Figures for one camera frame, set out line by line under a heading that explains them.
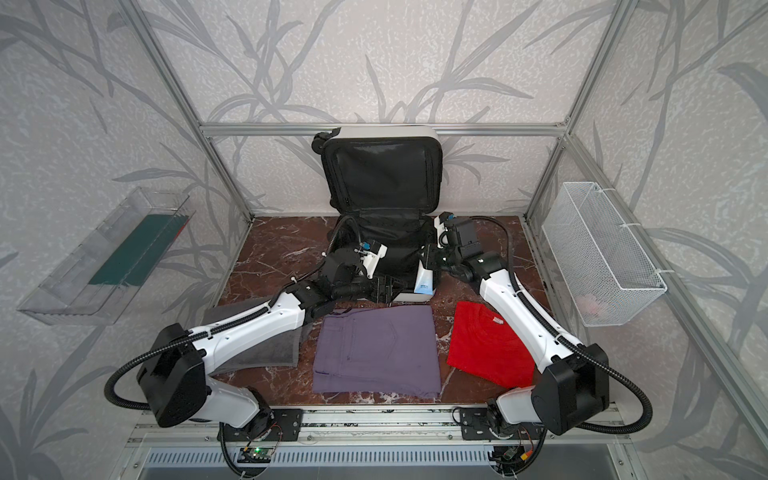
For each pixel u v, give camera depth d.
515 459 0.73
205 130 0.94
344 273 0.61
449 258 0.66
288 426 0.74
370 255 0.71
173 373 0.41
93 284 0.63
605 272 0.61
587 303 0.72
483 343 0.87
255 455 0.71
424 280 0.77
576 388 0.40
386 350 0.85
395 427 0.75
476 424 0.73
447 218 0.72
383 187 0.99
